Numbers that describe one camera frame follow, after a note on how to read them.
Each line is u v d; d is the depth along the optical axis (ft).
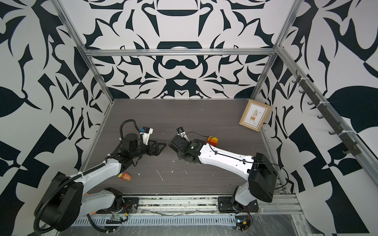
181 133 2.31
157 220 2.34
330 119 1.80
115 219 2.23
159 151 2.50
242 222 2.33
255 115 3.28
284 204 2.50
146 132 2.49
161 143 2.52
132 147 2.21
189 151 1.78
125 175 2.66
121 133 2.13
